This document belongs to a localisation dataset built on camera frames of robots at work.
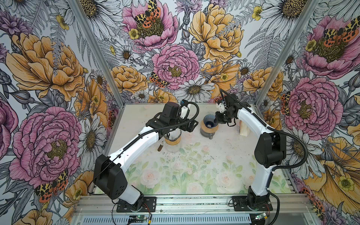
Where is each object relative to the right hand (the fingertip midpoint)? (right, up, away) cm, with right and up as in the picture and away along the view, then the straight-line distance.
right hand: (215, 124), depth 91 cm
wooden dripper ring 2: (-5, -4, +2) cm, 6 cm away
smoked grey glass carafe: (-5, -7, +6) cm, 11 cm away
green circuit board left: (-43, -45, -20) cm, 66 cm away
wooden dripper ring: (-27, -11, -6) cm, 29 cm away
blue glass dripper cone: (-4, +2, +6) cm, 7 cm away
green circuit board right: (+18, -45, -20) cm, 52 cm away
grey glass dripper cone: (-27, -7, -4) cm, 28 cm away
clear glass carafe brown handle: (-30, -17, +6) cm, 35 cm away
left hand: (-17, +1, -13) cm, 21 cm away
